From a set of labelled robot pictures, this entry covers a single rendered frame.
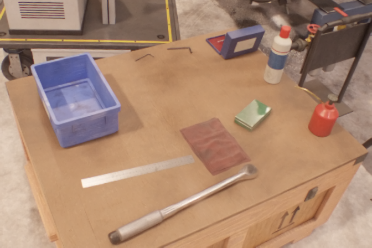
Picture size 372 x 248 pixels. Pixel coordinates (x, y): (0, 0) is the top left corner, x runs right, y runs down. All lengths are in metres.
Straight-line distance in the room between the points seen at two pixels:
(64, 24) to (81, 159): 0.91
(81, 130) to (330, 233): 1.08
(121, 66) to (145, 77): 0.11
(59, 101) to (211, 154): 0.54
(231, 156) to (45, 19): 1.15
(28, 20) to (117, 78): 0.67
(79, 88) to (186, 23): 1.42
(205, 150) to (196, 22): 1.64
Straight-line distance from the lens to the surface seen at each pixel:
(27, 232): 1.71
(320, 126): 1.41
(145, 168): 1.23
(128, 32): 2.05
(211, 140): 1.30
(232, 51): 1.65
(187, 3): 3.01
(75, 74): 1.48
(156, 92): 1.47
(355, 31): 2.10
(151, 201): 1.16
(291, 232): 1.61
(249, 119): 1.38
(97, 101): 1.43
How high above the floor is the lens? 1.42
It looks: 43 degrees down
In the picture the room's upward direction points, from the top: 6 degrees clockwise
